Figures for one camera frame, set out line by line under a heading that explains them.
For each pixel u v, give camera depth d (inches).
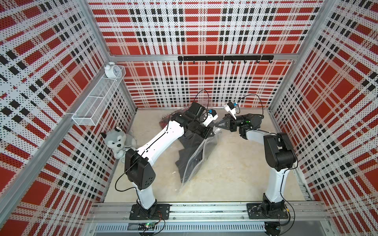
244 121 29.5
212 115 27.6
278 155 21.2
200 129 26.2
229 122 29.4
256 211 28.8
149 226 27.6
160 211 28.9
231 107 28.2
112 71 31.5
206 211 29.6
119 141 32.3
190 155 30.2
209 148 32.2
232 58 35.1
